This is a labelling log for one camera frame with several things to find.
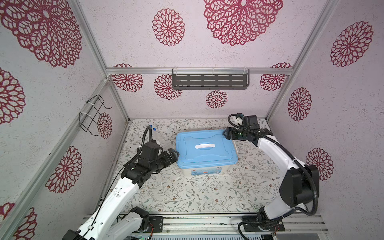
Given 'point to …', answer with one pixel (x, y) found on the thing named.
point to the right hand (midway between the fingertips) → (228, 130)
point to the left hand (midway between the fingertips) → (173, 160)
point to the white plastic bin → (209, 171)
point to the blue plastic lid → (203, 148)
